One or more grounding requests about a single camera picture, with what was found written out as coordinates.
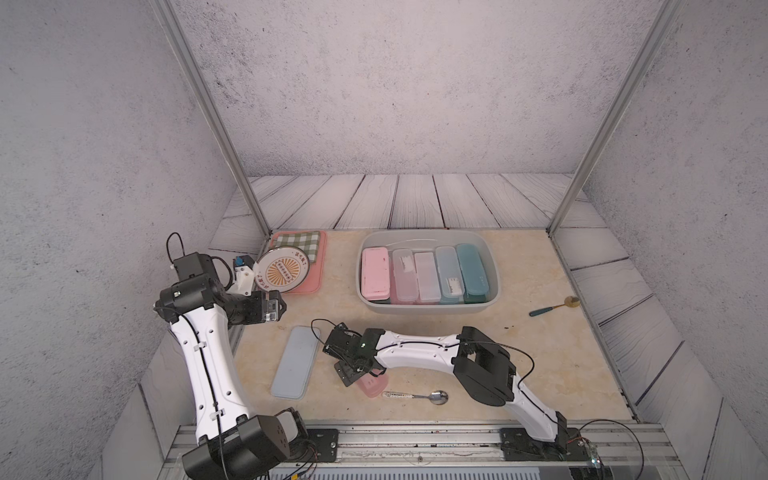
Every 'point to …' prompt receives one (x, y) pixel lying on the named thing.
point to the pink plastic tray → (314, 283)
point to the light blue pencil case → (295, 365)
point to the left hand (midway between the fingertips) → (268, 305)
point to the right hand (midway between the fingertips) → (355, 368)
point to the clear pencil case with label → (406, 284)
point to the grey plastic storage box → (426, 240)
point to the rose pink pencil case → (372, 385)
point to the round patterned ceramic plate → (282, 269)
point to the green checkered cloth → (305, 240)
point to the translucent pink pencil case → (428, 285)
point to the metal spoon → (437, 397)
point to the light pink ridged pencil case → (375, 274)
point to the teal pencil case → (473, 274)
